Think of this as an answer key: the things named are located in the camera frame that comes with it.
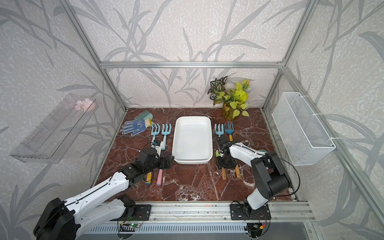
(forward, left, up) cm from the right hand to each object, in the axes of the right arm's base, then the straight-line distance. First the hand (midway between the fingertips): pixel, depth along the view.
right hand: (222, 165), depth 90 cm
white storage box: (+15, +19, +3) cm, 24 cm away
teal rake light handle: (+24, 0, +1) cm, 24 cm away
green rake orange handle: (-5, -8, +2) cm, 9 cm away
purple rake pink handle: (-6, +37, +3) cm, 37 cm away
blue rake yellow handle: (+25, -7, +1) cm, 26 cm away
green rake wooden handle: (-4, 0, +3) cm, 5 cm away
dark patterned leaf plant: (+49, +2, +22) cm, 54 cm away
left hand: (+1, +32, +10) cm, 33 cm away
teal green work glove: (+41, +58, +2) cm, 71 cm away
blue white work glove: (+30, +62, +1) cm, 68 cm away
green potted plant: (+37, -9, +19) cm, 43 cm away
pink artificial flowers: (+18, +72, +34) cm, 82 cm away
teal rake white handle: (+24, +45, +1) cm, 51 cm away
